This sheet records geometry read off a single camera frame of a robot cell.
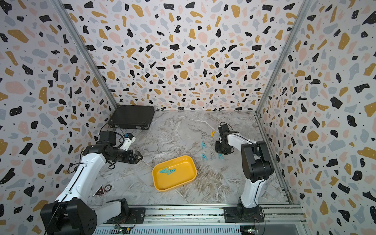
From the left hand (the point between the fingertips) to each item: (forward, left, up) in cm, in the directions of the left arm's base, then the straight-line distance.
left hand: (134, 155), depth 81 cm
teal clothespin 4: (+6, -50, -12) cm, 52 cm away
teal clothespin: (-4, -17, -14) cm, 22 cm away
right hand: (+10, -50, -13) cm, 53 cm away
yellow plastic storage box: (-4, -28, -14) cm, 32 cm away
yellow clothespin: (+24, -46, -12) cm, 54 cm away
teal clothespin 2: (+15, -39, -13) cm, 44 cm away
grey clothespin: (+6, -45, -12) cm, 47 cm away
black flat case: (+42, +17, -13) cm, 47 cm away
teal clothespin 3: (+5, -39, -13) cm, 41 cm away
